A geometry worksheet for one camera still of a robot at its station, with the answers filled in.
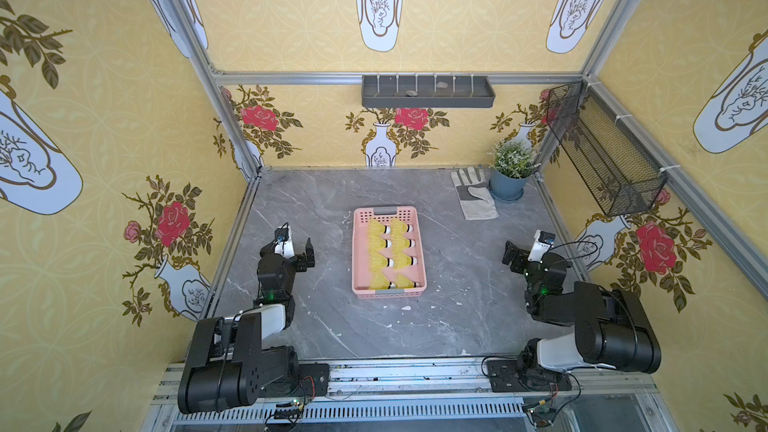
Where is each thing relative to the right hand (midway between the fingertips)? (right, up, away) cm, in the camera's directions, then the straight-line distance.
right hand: (522, 244), depth 92 cm
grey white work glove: (-9, +14, +19) cm, 25 cm away
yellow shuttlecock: (-46, +4, +7) cm, 46 cm away
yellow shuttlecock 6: (-38, -5, -2) cm, 38 cm away
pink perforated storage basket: (-51, -4, +5) cm, 51 cm away
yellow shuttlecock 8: (-37, -10, -6) cm, 39 cm away
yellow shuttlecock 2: (-38, +4, +8) cm, 39 cm away
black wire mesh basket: (+22, +20, -10) cm, 32 cm away
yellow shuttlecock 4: (-38, 0, +2) cm, 38 cm away
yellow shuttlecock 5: (-45, -5, -1) cm, 45 cm away
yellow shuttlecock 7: (-44, -10, -5) cm, 45 cm away
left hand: (-69, +2, -3) cm, 69 cm away
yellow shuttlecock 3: (-45, 0, +4) cm, 45 cm away
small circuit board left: (-65, -37, -20) cm, 78 cm away
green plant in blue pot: (+1, +26, +8) cm, 28 cm away
